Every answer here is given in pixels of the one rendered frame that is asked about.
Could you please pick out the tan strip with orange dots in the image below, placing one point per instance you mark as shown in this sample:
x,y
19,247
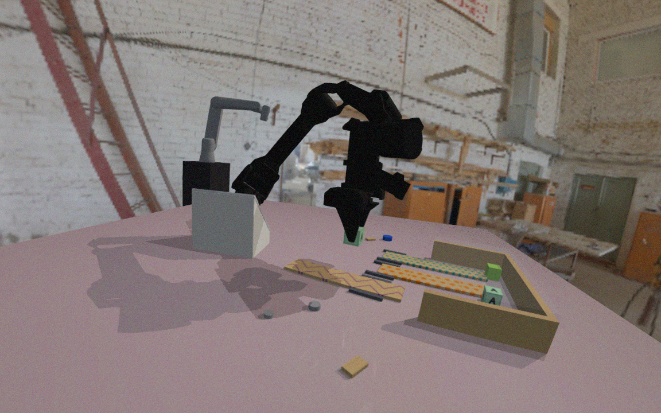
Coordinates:
x,y
404,274

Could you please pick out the tan strip with teal dots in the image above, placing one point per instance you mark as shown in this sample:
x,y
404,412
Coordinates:
x,y
408,260

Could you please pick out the green letter block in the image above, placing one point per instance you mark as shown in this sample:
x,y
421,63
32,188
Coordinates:
x,y
359,238

